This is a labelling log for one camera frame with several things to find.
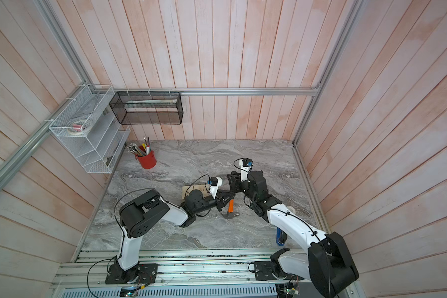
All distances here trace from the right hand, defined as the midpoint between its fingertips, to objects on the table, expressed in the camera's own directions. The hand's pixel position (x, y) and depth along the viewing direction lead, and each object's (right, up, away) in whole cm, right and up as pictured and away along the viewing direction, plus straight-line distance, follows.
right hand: (232, 173), depth 84 cm
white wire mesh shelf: (-58, +10, -6) cm, 59 cm away
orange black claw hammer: (-1, -19, +2) cm, 19 cm away
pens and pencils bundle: (-50, +11, +18) cm, 54 cm away
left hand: (+1, -11, +1) cm, 11 cm away
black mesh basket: (-48, +37, +22) cm, 64 cm away
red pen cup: (-48, +5, +23) cm, 54 cm away
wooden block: (-12, -7, -4) cm, 15 cm away
